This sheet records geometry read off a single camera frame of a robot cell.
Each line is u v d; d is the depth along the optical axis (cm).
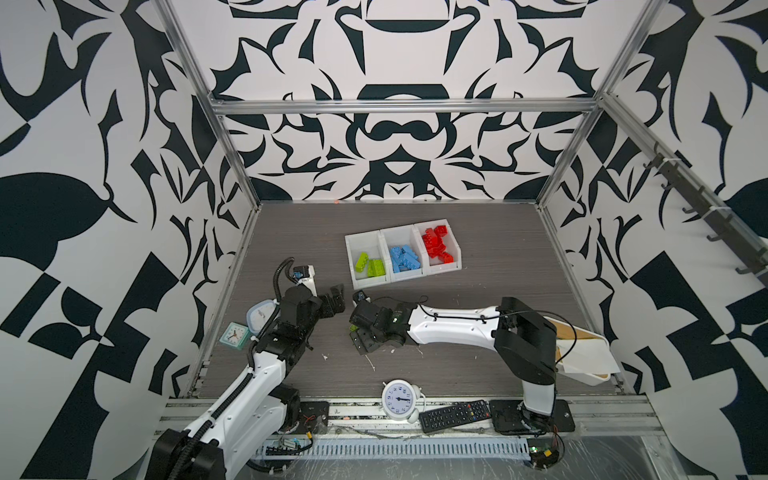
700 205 60
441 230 105
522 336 51
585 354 82
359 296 77
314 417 74
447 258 99
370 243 103
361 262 101
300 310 63
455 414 74
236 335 85
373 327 64
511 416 75
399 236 102
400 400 74
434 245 102
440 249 105
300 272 72
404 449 65
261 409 59
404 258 96
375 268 99
